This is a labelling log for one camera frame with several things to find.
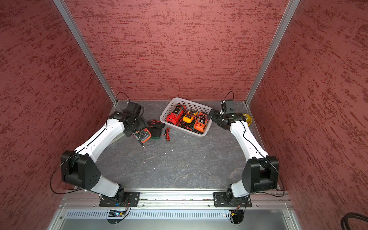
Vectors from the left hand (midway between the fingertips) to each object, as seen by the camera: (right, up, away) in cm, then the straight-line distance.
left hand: (139, 129), depth 85 cm
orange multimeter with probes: (+39, +3, +12) cm, 41 cm away
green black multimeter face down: (+7, -4, +12) cm, 15 cm away
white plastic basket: (+31, +16, +24) cm, 43 cm away
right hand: (+45, +6, +1) cm, 45 cm away
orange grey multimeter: (+3, -3, -4) cm, 6 cm away
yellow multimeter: (+30, +7, +15) cm, 35 cm away
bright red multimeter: (+22, +9, +15) cm, 28 cm away
